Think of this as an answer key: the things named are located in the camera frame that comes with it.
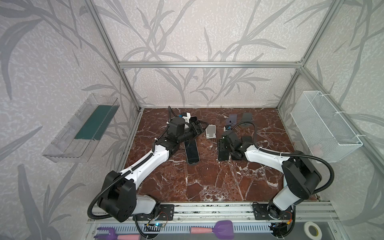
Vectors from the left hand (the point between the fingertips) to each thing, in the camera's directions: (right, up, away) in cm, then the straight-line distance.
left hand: (208, 123), depth 77 cm
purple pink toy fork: (-45, -51, -9) cm, 69 cm away
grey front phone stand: (+31, +4, +35) cm, 47 cm away
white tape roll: (+46, -49, -7) cm, 67 cm away
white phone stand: (+3, -6, +25) cm, 26 cm away
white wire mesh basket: (+50, -3, -11) cm, 52 cm away
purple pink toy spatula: (+7, -50, -7) cm, 51 cm away
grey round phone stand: (+19, +1, +31) cm, 37 cm away
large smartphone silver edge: (-9, -16, +10) cm, 21 cm away
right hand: (+9, -9, +16) cm, 20 cm away
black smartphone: (+12, -14, -12) cm, 22 cm away
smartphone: (+9, -15, +5) cm, 18 cm away
